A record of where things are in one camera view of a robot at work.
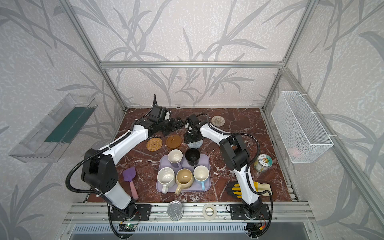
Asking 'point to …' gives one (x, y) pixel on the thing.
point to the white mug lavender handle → (174, 157)
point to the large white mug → (166, 176)
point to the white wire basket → (303, 138)
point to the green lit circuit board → (127, 227)
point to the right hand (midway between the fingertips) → (188, 135)
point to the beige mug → (184, 179)
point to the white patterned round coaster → (218, 121)
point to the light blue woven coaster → (196, 144)
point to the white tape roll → (209, 218)
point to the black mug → (192, 156)
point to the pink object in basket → (296, 153)
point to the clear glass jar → (175, 210)
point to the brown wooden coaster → (174, 141)
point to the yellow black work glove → (234, 188)
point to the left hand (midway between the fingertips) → (182, 121)
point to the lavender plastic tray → (205, 160)
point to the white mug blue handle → (201, 173)
